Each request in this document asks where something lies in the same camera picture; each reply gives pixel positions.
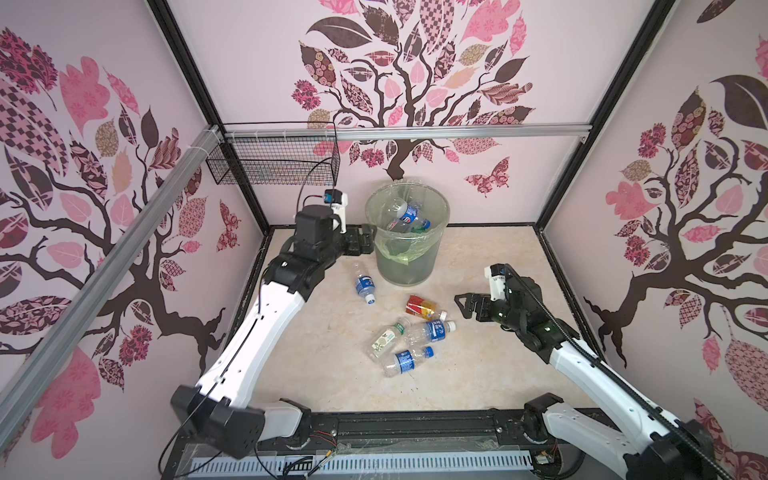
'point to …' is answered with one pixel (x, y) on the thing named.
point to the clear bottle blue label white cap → (421, 333)
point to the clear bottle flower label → (385, 340)
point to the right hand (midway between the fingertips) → (469, 294)
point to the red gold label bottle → (424, 308)
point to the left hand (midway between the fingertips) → (361, 232)
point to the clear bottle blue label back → (365, 285)
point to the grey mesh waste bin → (420, 270)
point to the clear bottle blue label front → (403, 362)
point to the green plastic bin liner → (408, 240)
